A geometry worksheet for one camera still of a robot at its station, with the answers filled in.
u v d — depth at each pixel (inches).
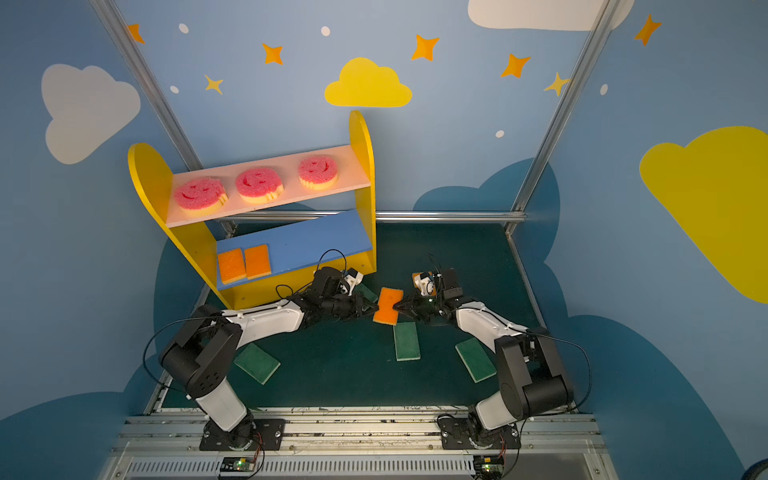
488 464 28.3
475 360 33.9
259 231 39.7
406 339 35.6
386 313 33.7
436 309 27.3
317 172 28.9
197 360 18.3
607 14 27.3
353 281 33.1
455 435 29.2
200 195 26.1
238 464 28.0
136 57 29.8
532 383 17.4
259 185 27.1
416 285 34.0
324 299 28.5
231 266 34.9
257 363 34.4
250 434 27.2
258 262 35.8
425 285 32.8
